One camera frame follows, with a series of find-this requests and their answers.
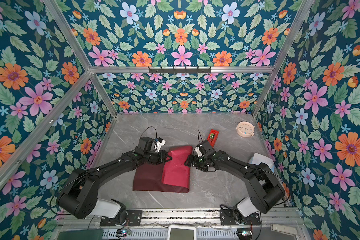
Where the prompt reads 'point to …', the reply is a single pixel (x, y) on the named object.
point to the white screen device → (181, 232)
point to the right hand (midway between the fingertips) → (189, 164)
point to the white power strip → (276, 227)
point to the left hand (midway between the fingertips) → (174, 155)
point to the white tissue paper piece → (258, 158)
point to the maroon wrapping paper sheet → (171, 175)
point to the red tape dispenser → (212, 137)
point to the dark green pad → (81, 234)
